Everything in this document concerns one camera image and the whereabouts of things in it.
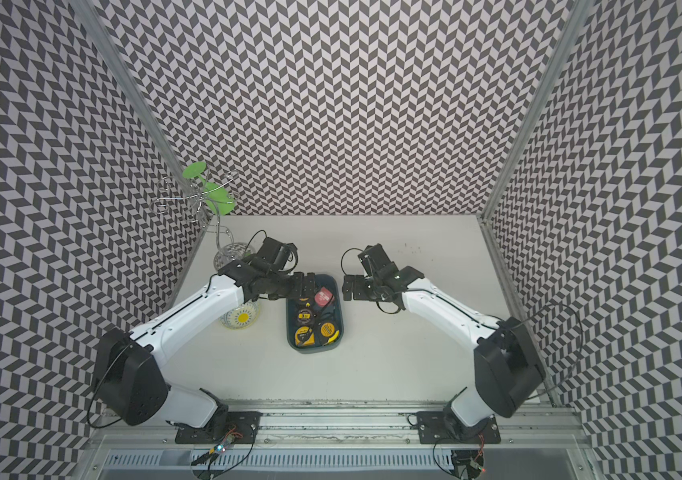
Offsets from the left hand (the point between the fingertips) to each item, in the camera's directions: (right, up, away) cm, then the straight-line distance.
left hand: (305, 292), depth 82 cm
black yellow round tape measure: (-1, -8, +6) cm, 11 cm away
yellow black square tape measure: (-1, -13, +2) cm, 13 cm away
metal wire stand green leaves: (-31, +26, +8) cm, 41 cm away
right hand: (+15, -1, +2) cm, 15 cm away
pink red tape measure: (+4, -4, +11) cm, 12 cm away
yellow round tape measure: (+6, -12, +4) cm, 14 cm away
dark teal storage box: (+2, -10, +5) cm, 11 cm away
